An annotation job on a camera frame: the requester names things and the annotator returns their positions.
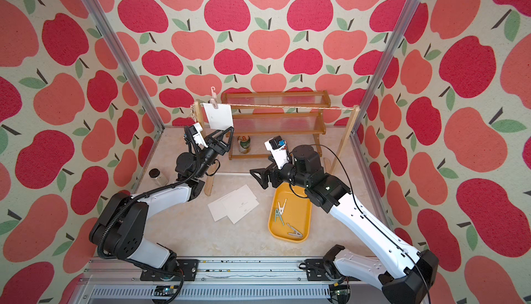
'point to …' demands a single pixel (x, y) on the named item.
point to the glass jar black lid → (157, 177)
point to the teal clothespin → (277, 214)
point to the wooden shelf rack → (258, 117)
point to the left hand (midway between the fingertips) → (232, 133)
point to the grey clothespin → (296, 233)
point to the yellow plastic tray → (290, 215)
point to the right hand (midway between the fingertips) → (262, 167)
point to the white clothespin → (281, 209)
